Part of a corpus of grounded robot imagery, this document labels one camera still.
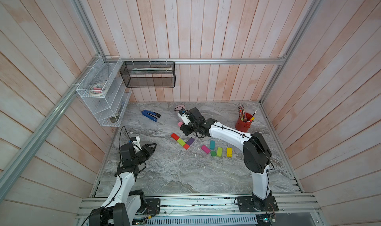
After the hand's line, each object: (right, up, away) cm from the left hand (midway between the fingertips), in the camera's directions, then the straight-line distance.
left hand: (157, 146), depth 85 cm
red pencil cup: (+55, +11, +11) cm, 57 cm away
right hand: (+15, +12, +6) cm, 20 cm away
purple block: (+20, +1, +13) cm, 24 cm away
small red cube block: (+17, -3, +10) cm, 20 cm away
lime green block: (+14, 0, +12) cm, 18 cm away
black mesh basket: (-10, +48, +19) cm, 52 cm away
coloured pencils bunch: (+52, +21, +7) cm, 57 cm away
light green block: (+38, -6, +7) cm, 39 cm away
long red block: (+9, +4, +16) cm, 19 cm away
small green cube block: (+35, -6, +7) cm, 36 cm away
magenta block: (+30, -4, +8) cm, 32 cm away
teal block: (+34, -1, +10) cm, 36 cm away
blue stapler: (-10, +18, +25) cm, 33 cm away
